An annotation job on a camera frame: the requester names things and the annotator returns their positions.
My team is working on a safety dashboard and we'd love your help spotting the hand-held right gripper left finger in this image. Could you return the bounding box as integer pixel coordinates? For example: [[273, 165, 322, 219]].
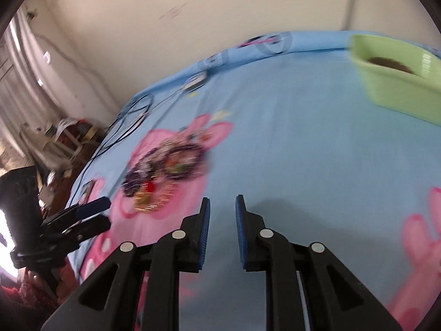
[[41, 197, 211, 331]]

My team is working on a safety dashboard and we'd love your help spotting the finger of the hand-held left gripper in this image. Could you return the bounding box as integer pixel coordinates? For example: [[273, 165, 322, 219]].
[[41, 217, 112, 249], [41, 196, 112, 230]]

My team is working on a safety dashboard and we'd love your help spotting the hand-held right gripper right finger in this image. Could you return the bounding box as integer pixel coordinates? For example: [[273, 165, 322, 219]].
[[235, 195, 404, 331]]

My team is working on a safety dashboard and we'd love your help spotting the heap of beaded necklaces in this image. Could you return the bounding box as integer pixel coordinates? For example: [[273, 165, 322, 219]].
[[121, 138, 211, 212]]

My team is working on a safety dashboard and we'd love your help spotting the green plastic container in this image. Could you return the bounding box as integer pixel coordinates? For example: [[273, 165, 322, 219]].
[[349, 34, 441, 126]]

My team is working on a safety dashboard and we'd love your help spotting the brown bead necklace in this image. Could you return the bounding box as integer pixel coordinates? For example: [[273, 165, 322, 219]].
[[367, 57, 416, 74]]

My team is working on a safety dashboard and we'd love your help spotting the small dark rectangular device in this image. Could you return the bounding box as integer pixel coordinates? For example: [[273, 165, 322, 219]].
[[81, 180, 95, 205]]

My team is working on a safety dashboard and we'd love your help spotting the white plastic chair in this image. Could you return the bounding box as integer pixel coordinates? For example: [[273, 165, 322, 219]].
[[21, 117, 100, 161]]

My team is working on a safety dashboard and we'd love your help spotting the dark red cloth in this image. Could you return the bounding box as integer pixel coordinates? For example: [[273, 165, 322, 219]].
[[0, 272, 80, 331]]

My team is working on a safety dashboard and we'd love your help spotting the blue cartoon printed bedsheet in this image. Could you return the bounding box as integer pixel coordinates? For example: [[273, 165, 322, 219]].
[[67, 30, 441, 331]]

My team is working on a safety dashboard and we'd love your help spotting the white curtain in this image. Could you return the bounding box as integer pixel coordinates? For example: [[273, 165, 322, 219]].
[[0, 10, 61, 169]]

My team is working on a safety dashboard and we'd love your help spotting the white electronic device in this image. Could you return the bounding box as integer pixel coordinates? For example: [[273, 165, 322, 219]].
[[182, 72, 209, 92]]

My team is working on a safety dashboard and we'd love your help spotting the black cable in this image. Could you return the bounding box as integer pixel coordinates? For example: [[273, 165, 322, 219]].
[[67, 93, 154, 207]]

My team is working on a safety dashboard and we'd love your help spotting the grey wall cable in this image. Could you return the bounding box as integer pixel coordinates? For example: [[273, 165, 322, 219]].
[[341, 0, 366, 31]]

